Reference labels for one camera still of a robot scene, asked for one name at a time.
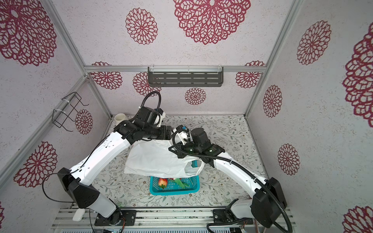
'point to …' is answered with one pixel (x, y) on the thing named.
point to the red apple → (162, 182)
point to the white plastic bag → (153, 158)
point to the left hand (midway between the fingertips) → (168, 134)
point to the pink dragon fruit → (178, 180)
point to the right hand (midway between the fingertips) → (168, 148)
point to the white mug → (118, 118)
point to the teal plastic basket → (172, 188)
